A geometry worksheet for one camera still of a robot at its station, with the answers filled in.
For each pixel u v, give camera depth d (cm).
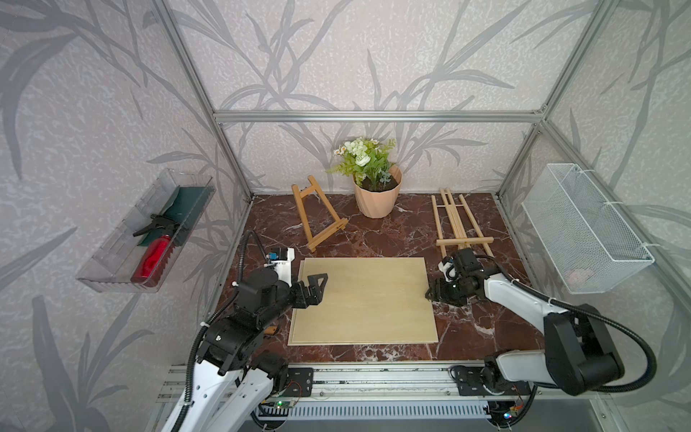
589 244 61
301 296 59
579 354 42
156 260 58
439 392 73
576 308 45
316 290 60
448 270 82
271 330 81
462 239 105
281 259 59
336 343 79
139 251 64
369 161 92
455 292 75
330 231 102
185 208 69
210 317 48
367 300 90
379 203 103
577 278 71
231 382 44
